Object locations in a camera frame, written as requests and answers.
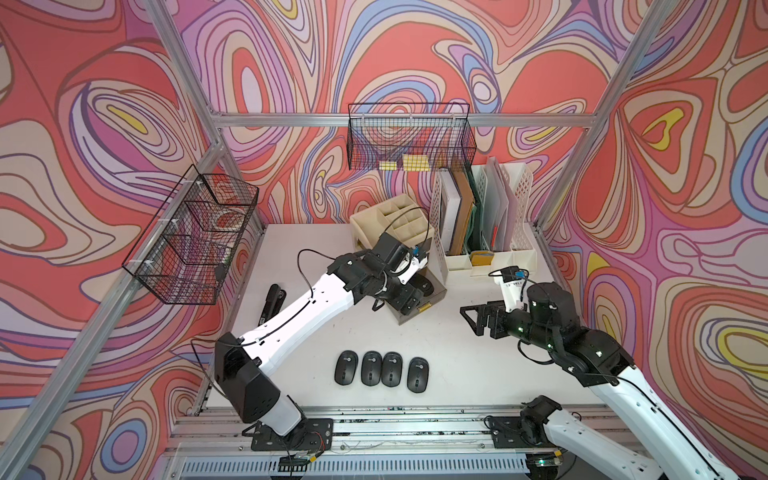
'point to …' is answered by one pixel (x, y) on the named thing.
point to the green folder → (474, 226)
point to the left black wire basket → (183, 253)
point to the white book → (450, 203)
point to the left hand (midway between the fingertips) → (412, 293)
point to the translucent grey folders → (496, 208)
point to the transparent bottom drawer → (438, 291)
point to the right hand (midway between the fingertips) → (476, 316)
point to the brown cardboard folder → (464, 213)
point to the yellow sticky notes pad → (416, 162)
